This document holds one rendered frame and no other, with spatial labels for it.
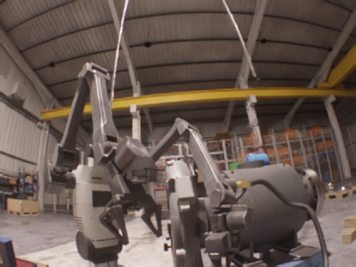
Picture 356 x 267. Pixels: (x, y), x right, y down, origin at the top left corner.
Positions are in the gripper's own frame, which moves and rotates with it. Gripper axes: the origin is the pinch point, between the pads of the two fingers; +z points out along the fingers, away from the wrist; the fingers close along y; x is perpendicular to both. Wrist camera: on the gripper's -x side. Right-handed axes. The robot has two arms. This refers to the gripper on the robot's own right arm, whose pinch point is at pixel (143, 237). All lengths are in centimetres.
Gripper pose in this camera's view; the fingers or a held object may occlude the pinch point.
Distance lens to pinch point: 41.9
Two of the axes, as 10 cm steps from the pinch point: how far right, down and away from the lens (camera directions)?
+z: 4.7, 6.8, -5.6
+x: -6.5, 7.0, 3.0
